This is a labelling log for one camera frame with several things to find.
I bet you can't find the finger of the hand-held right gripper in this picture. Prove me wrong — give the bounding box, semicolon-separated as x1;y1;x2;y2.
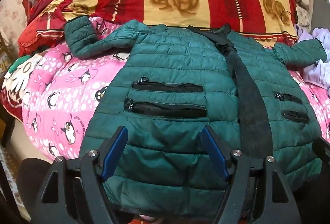
312;136;330;163

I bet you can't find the red cloth with white print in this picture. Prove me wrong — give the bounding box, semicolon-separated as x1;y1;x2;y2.
0;55;39;121

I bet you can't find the floral pillow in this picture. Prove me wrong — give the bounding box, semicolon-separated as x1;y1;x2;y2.
295;3;312;29

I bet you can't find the green quilted jacket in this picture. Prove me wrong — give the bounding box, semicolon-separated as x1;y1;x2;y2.
64;19;328;219

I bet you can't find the lavender fleece garment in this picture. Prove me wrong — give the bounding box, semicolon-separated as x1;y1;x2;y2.
294;24;330;90

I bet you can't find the pink penguin print blanket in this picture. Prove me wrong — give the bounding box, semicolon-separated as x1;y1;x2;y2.
22;16;330;162

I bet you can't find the black cable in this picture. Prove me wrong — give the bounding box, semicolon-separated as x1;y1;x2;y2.
280;10;297;24

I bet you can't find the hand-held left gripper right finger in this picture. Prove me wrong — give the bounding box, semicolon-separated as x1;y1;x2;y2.
201;125;302;224

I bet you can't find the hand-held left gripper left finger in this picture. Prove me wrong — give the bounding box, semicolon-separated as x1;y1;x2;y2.
31;125;134;224

